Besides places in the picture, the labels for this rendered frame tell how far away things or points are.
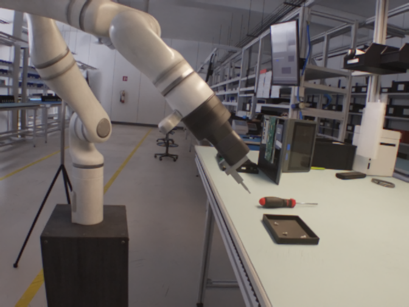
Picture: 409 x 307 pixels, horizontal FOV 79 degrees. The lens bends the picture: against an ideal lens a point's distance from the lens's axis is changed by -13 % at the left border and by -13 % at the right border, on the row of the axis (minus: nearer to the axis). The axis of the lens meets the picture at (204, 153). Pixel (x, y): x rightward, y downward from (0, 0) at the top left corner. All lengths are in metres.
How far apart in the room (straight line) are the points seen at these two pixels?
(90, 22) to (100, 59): 12.12
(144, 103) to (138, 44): 11.72
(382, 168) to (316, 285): 1.04
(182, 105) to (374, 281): 0.41
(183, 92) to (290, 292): 0.34
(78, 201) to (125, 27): 0.54
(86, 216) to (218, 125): 0.53
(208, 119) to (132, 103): 11.79
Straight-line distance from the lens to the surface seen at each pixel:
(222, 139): 0.48
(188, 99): 0.46
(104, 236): 0.81
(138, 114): 12.22
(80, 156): 0.82
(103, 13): 0.53
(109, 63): 12.52
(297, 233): 0.57
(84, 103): 0.75
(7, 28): 7.21
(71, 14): 0.54
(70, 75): 0.71
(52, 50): 0.69
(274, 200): 0.68
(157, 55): 0.47
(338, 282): 0.45
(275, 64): 2.41
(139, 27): 0.47
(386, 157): 1.42
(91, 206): 0.85
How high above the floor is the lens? 1.23
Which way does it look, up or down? 10 degrees down
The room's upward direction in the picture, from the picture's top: 6 degrees clockwise
